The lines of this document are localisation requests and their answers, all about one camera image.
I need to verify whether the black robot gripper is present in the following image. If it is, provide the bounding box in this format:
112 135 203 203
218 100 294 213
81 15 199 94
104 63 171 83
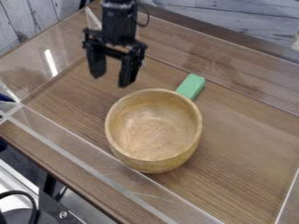
83 0 148 88

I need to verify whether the brown wooden bowl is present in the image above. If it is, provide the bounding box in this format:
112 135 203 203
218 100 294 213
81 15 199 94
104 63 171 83
105 88 203 173

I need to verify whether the green rectangular block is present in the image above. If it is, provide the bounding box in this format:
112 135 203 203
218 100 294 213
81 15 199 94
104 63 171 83
175 73 206 100

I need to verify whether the black metal table leg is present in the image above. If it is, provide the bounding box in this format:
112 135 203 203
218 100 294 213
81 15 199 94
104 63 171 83
43 174 57 197

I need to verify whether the black base with screw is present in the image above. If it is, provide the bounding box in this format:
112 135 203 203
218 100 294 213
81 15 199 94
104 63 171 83
37 192 87 224

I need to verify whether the black cable loop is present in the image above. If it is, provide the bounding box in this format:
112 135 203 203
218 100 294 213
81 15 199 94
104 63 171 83
0 190 41 224

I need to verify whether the clear acrylic tray enclosure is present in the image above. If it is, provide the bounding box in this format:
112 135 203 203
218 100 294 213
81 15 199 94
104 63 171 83
0 4 299 224

